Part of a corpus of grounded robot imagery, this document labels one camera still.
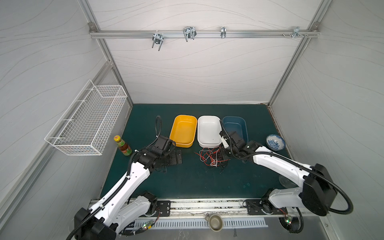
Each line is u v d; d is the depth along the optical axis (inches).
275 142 38.3
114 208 15.9
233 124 43.2
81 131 26.0
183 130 41.0
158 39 31.6
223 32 30.8
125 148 33.2
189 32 30.1
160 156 22.5
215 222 27.2
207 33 30.9
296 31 30.1
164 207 29.0
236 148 24.9
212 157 34.8
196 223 27.6
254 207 28.8
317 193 16.3
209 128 42.2
